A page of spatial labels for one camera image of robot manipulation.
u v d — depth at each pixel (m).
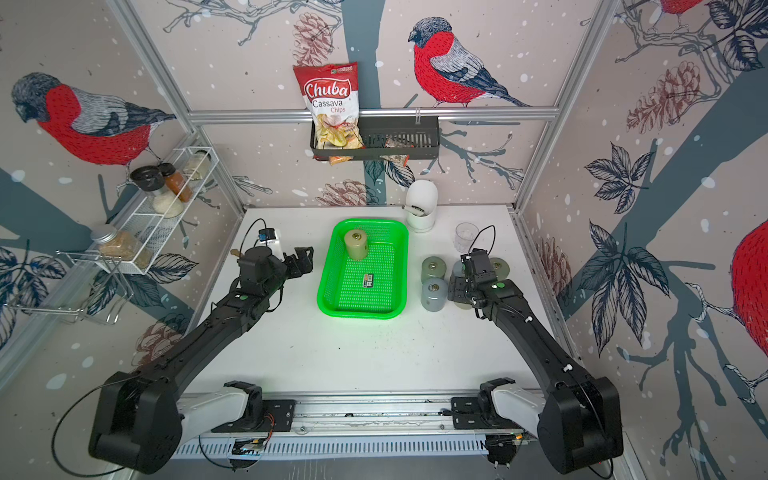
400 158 0.90
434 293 0.88
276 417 0.73
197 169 0.84
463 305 0.75
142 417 0.39
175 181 0.76
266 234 0.71
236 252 1.09
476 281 0.63
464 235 1.06
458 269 0.93
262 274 0.64
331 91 0.81
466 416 0.73
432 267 0.93
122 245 0.61
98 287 0.67
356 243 1.00
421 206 1.10
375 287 0.98
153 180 0.69
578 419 0.38
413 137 1.07
